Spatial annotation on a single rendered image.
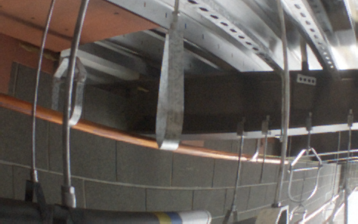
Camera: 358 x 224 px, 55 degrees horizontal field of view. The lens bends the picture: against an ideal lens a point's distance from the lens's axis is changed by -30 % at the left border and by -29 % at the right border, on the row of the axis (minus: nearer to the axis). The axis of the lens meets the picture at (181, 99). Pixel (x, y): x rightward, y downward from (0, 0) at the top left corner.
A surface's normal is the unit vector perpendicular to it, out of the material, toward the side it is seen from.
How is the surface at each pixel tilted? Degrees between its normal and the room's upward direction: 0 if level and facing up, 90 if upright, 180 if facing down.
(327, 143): 90
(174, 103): 76
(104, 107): 90
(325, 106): 90
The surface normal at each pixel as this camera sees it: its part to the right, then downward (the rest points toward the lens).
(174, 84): 0.22, -0.43
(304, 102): -0.50, -0.18
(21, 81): 0.87, -0.04
